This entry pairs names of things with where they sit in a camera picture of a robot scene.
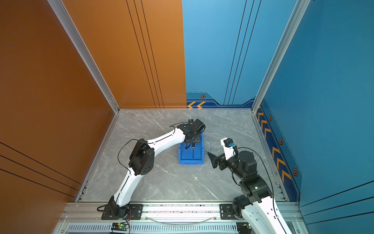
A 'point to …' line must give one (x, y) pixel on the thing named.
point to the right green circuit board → (239, 224)
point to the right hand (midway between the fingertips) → (215, 149)
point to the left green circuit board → (120, 226)
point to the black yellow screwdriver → (193, 147)
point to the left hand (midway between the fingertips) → (197, 137)
